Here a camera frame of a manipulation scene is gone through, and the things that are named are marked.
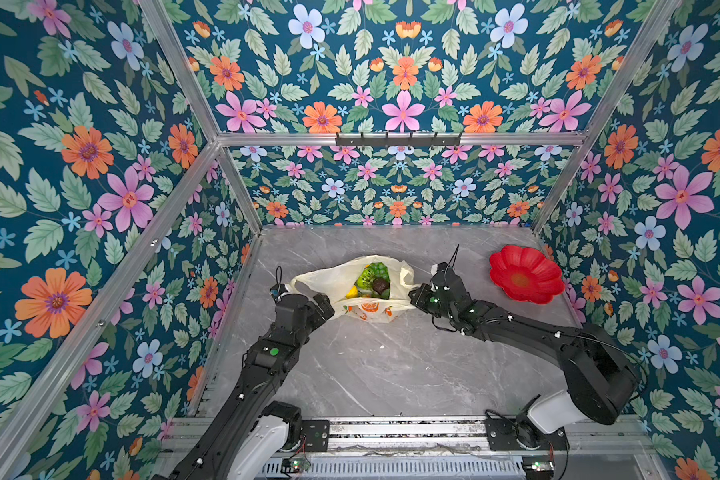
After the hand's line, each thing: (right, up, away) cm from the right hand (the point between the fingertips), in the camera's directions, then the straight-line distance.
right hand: (406, 291), depth 86 cm
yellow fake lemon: (-17, -2, +9) cm, 19 cm away
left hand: (-23, -1, -7) cm, 24 cm away
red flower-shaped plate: (+45, +4, +20) cm, 49 cm away
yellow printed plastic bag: (-21, +2, +3) cm, 21 cm away
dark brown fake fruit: (-8, +1, +11) cm, 13 cm away
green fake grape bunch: (-11, +5, +13) cm, 18 cm away
